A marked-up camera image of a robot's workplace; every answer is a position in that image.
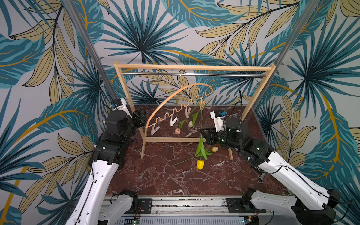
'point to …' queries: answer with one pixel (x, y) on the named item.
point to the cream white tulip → (191, 123)
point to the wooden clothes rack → (140, 140)
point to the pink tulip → (177, 131)
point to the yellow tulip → (200, 150)
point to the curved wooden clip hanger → (155, 128)
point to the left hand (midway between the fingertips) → (141, 113)
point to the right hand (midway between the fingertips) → (200, 130)
